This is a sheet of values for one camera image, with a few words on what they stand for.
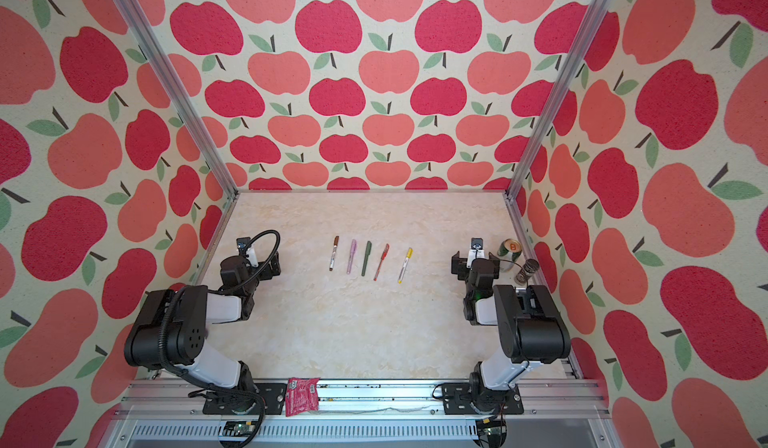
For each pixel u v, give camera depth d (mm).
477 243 820
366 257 1016
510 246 909
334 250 1043
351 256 1018
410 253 1031
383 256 1018
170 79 871
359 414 734
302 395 736
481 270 732
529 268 884
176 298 499
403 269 983
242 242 821
